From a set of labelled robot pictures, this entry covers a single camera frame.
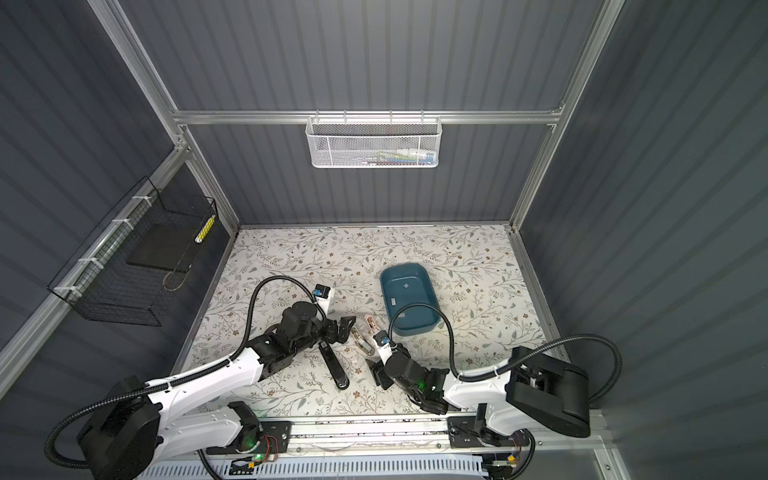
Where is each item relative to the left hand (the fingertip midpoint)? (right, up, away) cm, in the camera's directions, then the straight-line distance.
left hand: (342, 314), depth 83 cm
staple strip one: (+19, +6, +19) cm, 27 cm away
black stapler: (-1, -16, -3) cm, 16 cm away
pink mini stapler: (+8, -4, +6) cm, 11 cm away
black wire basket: (-51, +14, -10) cm, 54 cm away
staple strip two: (+15, +1, +15) cm, 21 cm away
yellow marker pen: (-38, +25, 0) cm, 45 cm away
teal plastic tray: (+20, -4, +10) cm, 22 cm away
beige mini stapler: (+6, -10, +5) cm, 13 cm away
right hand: (+10, -12, -1) cm, 16 cm away
